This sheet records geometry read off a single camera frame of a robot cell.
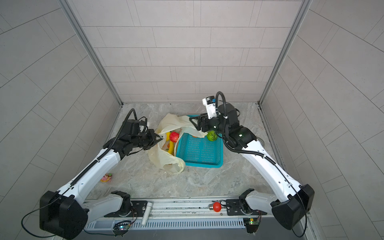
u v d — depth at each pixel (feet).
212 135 2.99
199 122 1.93
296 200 1.21
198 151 2.99
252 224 2.22
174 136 2.92
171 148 2.91
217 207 2.28
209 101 1.90
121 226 2.11
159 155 2.28
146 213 2.24
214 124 1.97
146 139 2.22
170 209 2.37
